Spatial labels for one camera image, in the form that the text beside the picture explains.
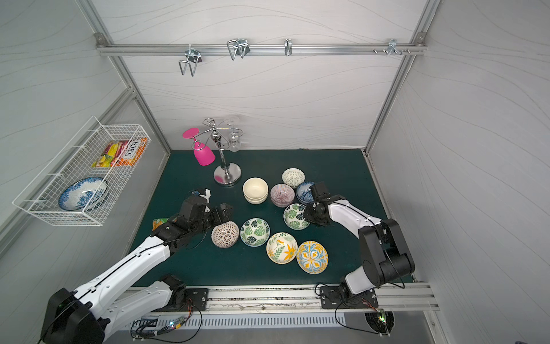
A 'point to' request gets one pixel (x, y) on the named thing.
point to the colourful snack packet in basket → (126, 153)
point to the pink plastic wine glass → (205, 156)
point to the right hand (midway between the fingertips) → (308, 216)
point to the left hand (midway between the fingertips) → (225, 211)
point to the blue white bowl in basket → (82, 193)
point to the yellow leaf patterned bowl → (281, 248)
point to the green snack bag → (158, 222)
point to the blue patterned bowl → (306, 198)
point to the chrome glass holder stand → (228, 173)
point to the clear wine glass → (235, 137)
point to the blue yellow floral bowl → (312, 257)
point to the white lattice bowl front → (225, 234)
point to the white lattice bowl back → (293, 177)
